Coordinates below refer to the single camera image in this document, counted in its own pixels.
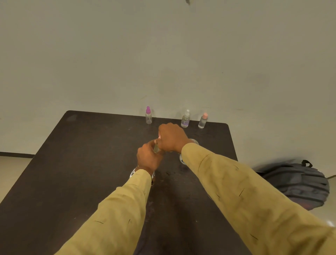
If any small clear bottle pink cap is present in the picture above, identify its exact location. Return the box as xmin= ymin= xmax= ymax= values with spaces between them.
xmin=198 ymin=112 xmax=209 ymax=129

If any person's right forearm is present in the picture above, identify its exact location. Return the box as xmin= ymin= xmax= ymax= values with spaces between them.
xmin=181 ymin=143 xmax=336 ymax=255

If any purple-tinted spray bottle white cap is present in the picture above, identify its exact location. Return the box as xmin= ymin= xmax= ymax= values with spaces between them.
xmin=180 ymin=109 xmax=190 ymax=129

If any large clear bottle blue label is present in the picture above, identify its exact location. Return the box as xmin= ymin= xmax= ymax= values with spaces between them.
xmin=179 ymin=138 xmax=200 ymax=166

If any person's left forearm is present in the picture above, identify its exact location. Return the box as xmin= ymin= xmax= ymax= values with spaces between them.
xmin=55 ymin=169 xmax=152 ymax=255

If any person's left hand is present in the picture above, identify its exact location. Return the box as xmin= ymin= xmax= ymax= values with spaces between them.
xmin=136 ymin=139 xmax=165 ymax=177

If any person's right hand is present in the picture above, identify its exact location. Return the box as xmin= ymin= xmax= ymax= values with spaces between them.
xmin=154 ymin=123 xmax=195 ymax=154

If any silver wristwatch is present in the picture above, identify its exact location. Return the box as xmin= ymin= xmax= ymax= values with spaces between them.
xmin=129 ymin=165 xmax=156 ymax=186

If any grey backpack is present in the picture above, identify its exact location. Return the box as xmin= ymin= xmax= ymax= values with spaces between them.
xmin=258 ymin=160 xmax=330 ymax=211

